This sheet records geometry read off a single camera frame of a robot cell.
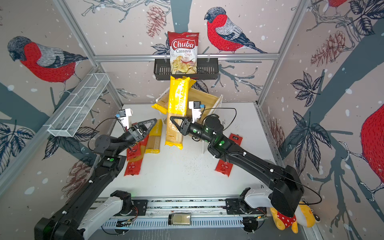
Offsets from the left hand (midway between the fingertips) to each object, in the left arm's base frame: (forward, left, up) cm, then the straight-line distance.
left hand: (153, 124), depth 59 cm
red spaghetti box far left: (+4, +20, -36) cm, 41 cm away
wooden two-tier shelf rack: (+19, -24, -6) cm, 31 cm away
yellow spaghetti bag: (+15, 0, -5) cm, 16 cm away
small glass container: (-28, -9, -35) cm, 46 cm away
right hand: (+3, -5, -2) cm, 6 cm away
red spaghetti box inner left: (-6, +20, -38) cm, 43 cm away
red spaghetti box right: (-3, -34, -37) cm, 51 cm away
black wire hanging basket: (+49, -24, -5) cm, 55 cm away
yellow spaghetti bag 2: (+15, +11, -39) cm, 43 cm away
